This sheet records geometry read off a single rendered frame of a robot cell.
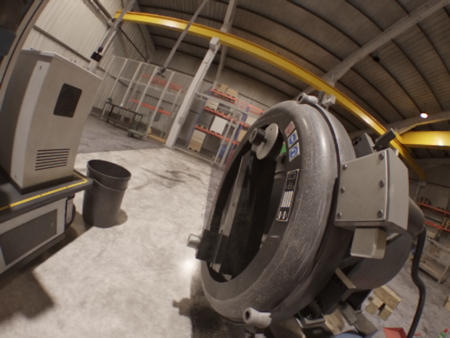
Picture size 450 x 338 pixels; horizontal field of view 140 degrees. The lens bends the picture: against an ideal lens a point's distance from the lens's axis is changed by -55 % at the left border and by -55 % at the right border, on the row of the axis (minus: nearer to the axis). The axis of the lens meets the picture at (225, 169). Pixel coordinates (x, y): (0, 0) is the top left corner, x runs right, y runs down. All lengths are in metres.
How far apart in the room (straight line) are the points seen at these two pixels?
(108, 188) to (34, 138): 0.56
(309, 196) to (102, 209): 1.11
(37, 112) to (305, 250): 0.84
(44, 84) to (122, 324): 0.90
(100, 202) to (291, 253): 1.06
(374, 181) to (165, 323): 0.85
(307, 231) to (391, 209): 0.14
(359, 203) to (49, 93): 0.88
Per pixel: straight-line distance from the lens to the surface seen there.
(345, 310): 0.38
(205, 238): 0.56
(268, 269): 0.34
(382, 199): 0.26
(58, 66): 0.77
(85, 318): 0.84
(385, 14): 8.93
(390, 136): 0.42
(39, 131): 0.79
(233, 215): 0.52
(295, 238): 0.31
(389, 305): 2.06
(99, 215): 1.23
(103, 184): 1.13
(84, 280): 0.95
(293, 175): 0.36
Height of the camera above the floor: 0.73
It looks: 5 degrees down
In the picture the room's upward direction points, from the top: 23 degrees clockwise
